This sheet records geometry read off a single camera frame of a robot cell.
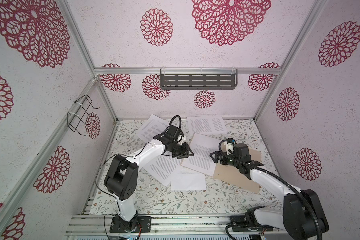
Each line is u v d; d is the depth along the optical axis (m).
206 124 1.18
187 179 0.90
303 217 0.41
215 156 0.79
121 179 0.47
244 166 0.64
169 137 0.70
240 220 0.75
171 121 0.73
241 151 0.67
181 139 0.76
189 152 0.79
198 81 1.00
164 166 0.95
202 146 1.03
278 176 0.51
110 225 0.74
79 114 0.79
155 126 1.17
